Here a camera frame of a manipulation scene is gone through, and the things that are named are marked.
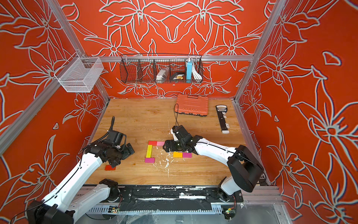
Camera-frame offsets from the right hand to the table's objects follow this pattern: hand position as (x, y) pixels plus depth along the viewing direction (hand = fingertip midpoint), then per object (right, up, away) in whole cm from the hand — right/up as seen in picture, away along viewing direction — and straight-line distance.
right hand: (165, 148), depth 81 cm
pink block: (-4, 0, +11) cm, 12 cm away
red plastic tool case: (+20, +27, +30) cm, 45 cm away
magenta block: (+14, -6, +6) cm, 16 cm away
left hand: (-21, -3, -2) cm, 21 cm away
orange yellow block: (+7, -6, +6) cm, 11 cm away
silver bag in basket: (-3, +47, +11) cm, 49 cm away
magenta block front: (-10, -9, +4) cm, 14 cm away
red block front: (-27, -7, -12) cm, 31 cm away
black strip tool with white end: (+43, +24, +29) cm, 57 cm away
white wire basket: (-59, +47, +11) cm, 76 cm away
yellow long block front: (-11, -4, +8) cm, 14 cm away
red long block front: (-10, +1, +11) cm, 15 cm away
